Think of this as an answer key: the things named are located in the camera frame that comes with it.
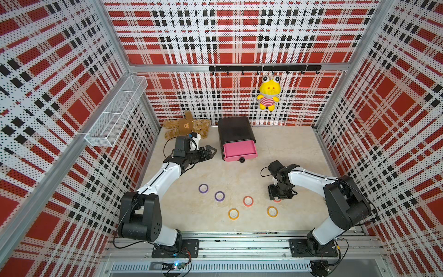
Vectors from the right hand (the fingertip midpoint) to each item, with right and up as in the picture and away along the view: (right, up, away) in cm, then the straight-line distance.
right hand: (279, 196), depth 88 cm
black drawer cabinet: (-22, +30, +6) cm, 38 cm away
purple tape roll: (-40, +3, +5) cm, 41 cm away
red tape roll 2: (-2, -1, -2) cm, 3 cm away
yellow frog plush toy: (-4, +57, +3) cm, 57 cm away
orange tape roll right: (-5, -6, -4) cm, 9 cm away
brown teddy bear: (-62, +38, +23) cm, 76 cm away
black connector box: (+12, -25, -17) cm, 32 cm away
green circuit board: (-47, -22, -19) cm, 56 cm away
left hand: (-34, +23, -1) cm, 42 cm away
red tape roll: (-16, -2, 0) cm, 16 cm away
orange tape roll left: (-24, -7, -4) cm, 25 cm away
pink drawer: (-21, +24, +2) cm, 32 cm away
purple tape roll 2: (-31, 0, 0) cm, 31 cm away
